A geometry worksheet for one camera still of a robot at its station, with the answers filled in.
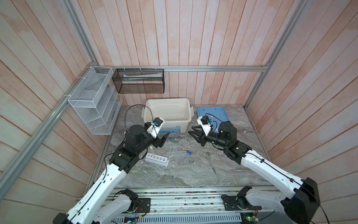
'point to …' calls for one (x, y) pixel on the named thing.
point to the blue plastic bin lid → (215, 115)
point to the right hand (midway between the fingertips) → (190, 130)
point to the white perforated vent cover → (224, 218)
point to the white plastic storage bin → (176, 112)
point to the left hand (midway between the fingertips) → (162, 130)
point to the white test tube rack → (156, 159)
